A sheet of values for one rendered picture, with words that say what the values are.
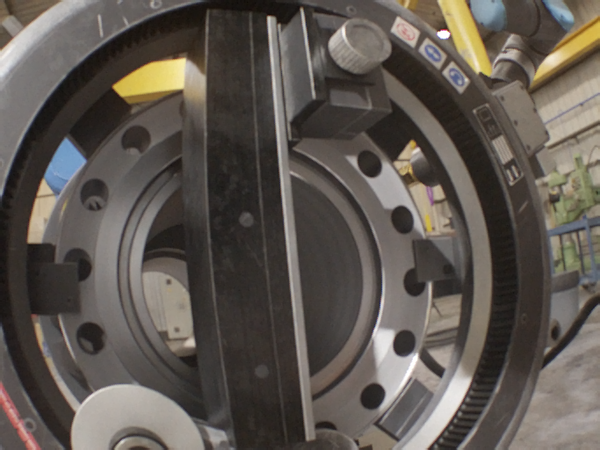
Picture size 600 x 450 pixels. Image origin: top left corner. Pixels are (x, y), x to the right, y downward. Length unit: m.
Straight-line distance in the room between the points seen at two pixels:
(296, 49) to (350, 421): 0.40
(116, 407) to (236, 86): 0.28
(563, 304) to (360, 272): 2.60
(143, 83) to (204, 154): 11.88
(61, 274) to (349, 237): 0.33
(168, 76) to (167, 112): 11.79
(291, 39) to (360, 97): 0.08
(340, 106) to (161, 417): 0.28
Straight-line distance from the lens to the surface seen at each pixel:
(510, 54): 1.01
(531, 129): 0.73
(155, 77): 12.35
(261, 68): 0.45
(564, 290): 3.11
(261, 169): 0.41
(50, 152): 0.48
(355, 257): 0.60
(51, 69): 0.45
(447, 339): 4.35
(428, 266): 0.64
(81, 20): 0.48
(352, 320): 0.59
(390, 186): 0.64
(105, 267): 0.52
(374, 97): 0.42
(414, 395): 0.63
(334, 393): 0.58
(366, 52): 0.39
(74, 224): 0.53
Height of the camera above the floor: 0.56
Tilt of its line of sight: 9 degrees up
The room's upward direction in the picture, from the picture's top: 9 degrees counter-clockwise
